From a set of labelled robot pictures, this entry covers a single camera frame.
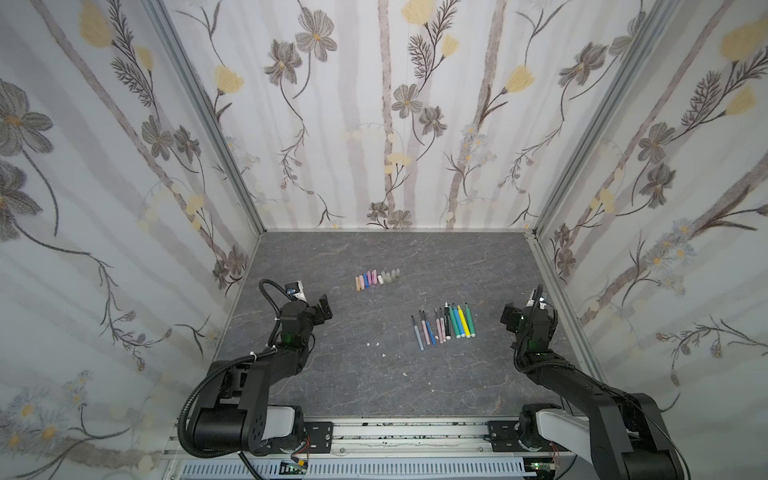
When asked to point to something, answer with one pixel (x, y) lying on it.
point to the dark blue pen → (431, 333)
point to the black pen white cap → (447, 322)
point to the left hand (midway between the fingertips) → (306, 289)
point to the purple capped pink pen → (438, 326)
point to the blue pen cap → (365, 279)
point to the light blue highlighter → (458, 321)
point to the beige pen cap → (357, 283)
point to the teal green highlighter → (458, 336)
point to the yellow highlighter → (467, 333)
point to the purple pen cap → (368, 277)
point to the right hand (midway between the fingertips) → (522, 303)
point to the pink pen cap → (374, 276)
